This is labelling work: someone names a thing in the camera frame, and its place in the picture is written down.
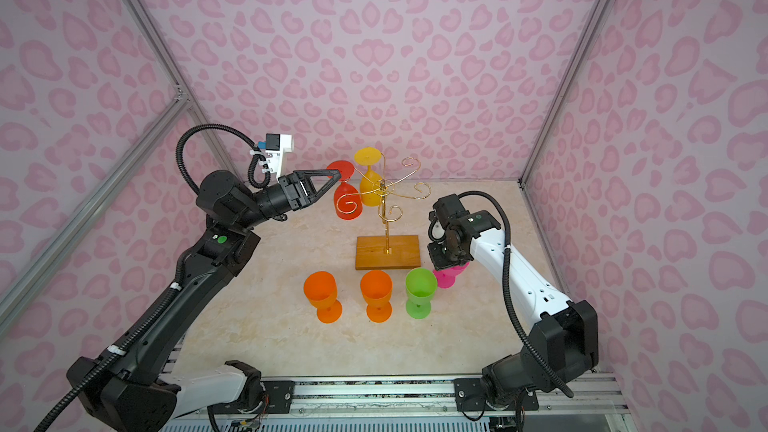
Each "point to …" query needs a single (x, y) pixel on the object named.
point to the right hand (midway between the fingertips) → (440, 258)
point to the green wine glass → (420, 288)
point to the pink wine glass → (446, 277)
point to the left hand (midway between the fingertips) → (338, 173)
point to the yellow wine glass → (371, 185)
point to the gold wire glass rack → (387, 212)
